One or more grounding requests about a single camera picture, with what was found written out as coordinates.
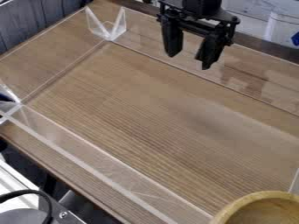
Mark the clear acrylic barrier wall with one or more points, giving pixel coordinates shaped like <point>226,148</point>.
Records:
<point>108,182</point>

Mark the clear acrylic corner bracket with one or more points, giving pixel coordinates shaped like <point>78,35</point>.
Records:
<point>107,30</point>

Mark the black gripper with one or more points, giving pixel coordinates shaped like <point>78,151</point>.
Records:
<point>203,18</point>

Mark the brown wooden bowl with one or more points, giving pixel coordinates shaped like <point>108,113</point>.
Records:
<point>267,207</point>

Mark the metal bracket with screw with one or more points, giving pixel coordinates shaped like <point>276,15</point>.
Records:
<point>66,209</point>

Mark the white container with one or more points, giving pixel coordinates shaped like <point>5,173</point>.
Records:
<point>282,29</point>

